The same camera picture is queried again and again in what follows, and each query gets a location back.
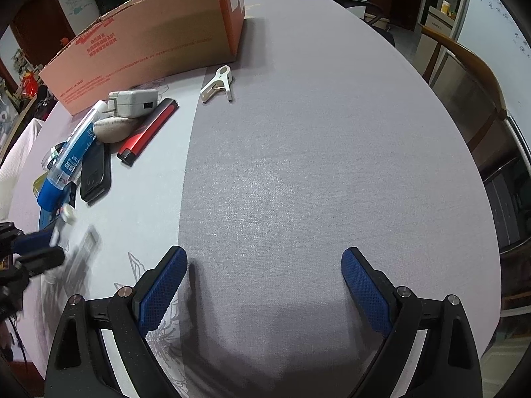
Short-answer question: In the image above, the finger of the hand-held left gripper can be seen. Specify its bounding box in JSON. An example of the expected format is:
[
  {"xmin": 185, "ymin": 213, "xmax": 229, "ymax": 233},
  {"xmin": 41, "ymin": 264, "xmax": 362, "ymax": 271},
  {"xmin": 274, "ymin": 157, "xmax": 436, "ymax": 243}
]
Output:
[
  {"xmin": 14, "ymin": 246, "xmax": 65, "ymax": 276},
  {"xmin": 12, "ymin": 230, "xmax": 59, "ymax": 253}
]

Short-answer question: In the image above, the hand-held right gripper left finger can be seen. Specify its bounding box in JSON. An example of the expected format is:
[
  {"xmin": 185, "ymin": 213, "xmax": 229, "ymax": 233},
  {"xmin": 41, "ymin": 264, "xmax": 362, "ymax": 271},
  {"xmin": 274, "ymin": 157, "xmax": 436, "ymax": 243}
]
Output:
[{"xmin": 45, "ymin": 245, "xmax": 188, "ymax": 398}]

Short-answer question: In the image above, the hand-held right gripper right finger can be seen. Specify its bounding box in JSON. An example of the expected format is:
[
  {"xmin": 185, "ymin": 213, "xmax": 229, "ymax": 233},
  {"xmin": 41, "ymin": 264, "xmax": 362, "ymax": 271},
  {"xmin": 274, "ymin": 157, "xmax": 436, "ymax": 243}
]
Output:
[{"xmin": 341, "ymin": 247, "xmax": 483, "ymax": 398}]

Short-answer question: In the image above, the cardboard box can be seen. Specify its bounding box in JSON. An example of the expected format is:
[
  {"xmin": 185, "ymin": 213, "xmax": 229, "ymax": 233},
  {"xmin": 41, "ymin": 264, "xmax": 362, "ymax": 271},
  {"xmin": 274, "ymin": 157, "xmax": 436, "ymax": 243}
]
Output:
[{"xmin": 39, "ymin": 0, "xmax": 246, "ymax": 116}]

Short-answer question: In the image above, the cloth-covered desktop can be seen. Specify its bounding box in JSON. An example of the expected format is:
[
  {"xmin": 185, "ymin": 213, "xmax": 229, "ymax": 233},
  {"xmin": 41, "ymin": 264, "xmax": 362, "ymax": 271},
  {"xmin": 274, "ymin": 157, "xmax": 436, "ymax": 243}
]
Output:
[{"xmin": 8, "ymin": 0, "xmax": 504, "ymax": 398}]

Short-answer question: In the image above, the blue flat box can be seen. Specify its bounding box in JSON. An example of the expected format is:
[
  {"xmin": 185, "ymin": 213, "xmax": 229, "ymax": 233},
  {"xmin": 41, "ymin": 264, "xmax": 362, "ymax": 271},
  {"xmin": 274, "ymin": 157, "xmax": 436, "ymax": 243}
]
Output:
[{"xmin": 38, "ymin": 205, "xmax": 77, "ymax": 231}]

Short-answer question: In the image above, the black phone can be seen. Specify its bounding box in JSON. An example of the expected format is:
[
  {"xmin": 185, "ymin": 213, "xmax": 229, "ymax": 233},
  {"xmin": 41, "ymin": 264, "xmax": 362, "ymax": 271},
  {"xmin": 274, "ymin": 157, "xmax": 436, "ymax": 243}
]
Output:
[{"xmin": 80, "ymin": 141, "xmax": 112, "ymax": 206}]

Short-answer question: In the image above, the clear tube blue cap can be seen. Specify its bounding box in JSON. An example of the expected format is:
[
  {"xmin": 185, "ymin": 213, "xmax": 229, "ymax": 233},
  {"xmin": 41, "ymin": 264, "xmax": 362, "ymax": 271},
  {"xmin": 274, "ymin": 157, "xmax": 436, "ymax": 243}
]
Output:
[{"xmin": 37, "ymin": 100, "xmax": 109, "ymax": 208}]

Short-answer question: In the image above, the beige stone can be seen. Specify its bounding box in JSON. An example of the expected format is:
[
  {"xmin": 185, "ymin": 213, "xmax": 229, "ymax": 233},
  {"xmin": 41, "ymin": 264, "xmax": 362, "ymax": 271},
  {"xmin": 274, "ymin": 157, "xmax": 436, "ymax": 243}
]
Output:
[{"xmin": 95, "ymin": 117, "xmax": 135, "ymax": 144}]

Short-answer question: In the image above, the red black lighter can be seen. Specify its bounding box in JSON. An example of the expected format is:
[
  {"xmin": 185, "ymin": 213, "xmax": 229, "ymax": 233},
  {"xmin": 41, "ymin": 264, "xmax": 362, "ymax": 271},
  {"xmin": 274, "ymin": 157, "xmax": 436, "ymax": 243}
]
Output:
[{"xmin": 117, "ymin": 99, "xmax": 179, "ymax": 167}]

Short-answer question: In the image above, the white charger plug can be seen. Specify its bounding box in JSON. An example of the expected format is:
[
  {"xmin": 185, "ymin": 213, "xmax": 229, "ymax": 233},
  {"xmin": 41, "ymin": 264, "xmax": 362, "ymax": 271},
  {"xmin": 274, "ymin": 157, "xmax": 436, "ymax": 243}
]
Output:
[{"xmin": 107, "ymin": 89, "xmax": 159, "ymax": 119}]

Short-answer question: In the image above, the white clothespin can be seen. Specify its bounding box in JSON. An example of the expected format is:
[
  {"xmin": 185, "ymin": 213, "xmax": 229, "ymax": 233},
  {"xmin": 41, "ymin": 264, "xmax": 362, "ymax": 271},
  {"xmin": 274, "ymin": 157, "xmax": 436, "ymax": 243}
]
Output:
[{"xmin": 200, "ymin": 65, "xmax": 235, "ymax": 104}]

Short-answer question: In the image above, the wooden chair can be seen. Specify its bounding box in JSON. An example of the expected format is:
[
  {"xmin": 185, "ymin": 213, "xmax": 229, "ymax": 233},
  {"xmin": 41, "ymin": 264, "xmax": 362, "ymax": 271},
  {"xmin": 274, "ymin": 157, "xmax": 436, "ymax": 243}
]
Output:
[{"xmin": 421, "ymin": 25, "xmax": 531, "ymax": 258}]

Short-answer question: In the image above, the black office chair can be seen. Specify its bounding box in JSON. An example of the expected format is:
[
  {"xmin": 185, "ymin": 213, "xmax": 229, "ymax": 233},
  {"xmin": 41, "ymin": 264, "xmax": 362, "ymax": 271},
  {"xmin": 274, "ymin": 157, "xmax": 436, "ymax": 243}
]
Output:
[{"xmin": 319, "ymin": 0, "xmax": 395, "ymax": 46}]

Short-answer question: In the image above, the whiteboard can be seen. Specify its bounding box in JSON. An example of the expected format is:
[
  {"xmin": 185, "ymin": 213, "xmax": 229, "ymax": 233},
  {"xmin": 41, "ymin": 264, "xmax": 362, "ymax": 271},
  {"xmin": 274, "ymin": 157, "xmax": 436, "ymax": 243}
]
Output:
[{"xmin": 456, "ymin": 0, "xmax": 531, "ymax": 104}]

